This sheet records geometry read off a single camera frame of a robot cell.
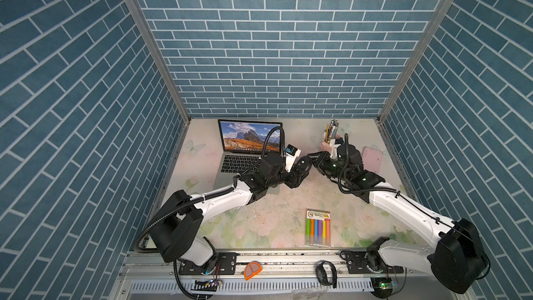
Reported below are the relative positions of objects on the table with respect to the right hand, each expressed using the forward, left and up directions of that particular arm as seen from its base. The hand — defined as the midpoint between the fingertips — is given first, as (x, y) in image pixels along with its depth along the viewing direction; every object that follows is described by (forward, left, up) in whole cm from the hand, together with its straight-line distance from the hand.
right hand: (308, 158), depth 79 cm
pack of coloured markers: (-19, -6, -20) cm, 28 cm away
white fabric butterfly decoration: (+18, +60, -20) cm, 66 cm away
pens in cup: (+20, -12, -6) cm, 24 cm away
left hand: (-4, 0, -4) cm, 6 cm away
